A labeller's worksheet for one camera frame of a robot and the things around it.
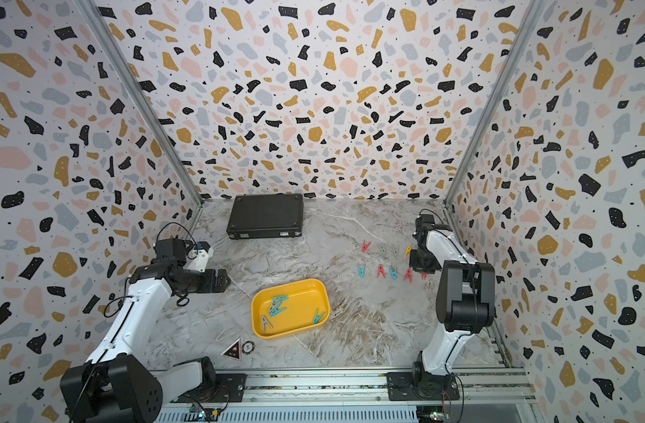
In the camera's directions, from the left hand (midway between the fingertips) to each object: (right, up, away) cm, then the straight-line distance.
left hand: (215, 280), depth 82 cm
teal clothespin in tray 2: (+32, -13, +4) cm, 34 cm away
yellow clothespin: (+66, +7, +21) cm, 70 cm away
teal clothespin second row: (+47, 0, +15) cm, 49 cm away
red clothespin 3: (+68, -1, +10) cm, 69 cm away
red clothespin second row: (+54, 0, +17) cm, 57 cm away
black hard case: (+8, +21, +27) cm, 35 cm away
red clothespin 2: (+65, -1, +15) cm, 66 cm away
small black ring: (+11, -21, -1) cm, 23 cm away
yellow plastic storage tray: (+22, -11, +7) cm, 26 cm away
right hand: (+69, +2, +11) cm, 70 cm away
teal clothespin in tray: (+18, -12, +5) cm, 22 cm away
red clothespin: (+49, +9, +24) cm, 55 cm away
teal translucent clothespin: (+59, -1, +15) cm, 61 cm away
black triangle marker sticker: (+7, -21, -2) cm, 22 cm away
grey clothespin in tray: (+15, -14, +3) cm, 21 cm away
